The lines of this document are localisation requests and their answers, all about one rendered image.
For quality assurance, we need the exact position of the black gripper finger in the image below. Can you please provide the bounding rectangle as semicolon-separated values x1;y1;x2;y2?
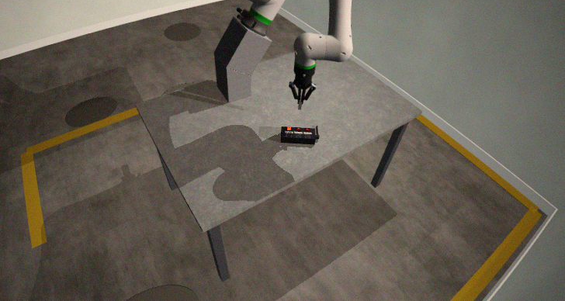
289;81;301;109
300;84;316;110

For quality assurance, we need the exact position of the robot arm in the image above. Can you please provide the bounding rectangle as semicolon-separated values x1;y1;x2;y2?
237;0;352;78

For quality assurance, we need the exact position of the black power strip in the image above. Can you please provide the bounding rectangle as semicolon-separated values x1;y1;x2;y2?
281;126;319;144

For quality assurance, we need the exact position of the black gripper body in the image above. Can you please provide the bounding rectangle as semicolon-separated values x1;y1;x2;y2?
293;75;312;89

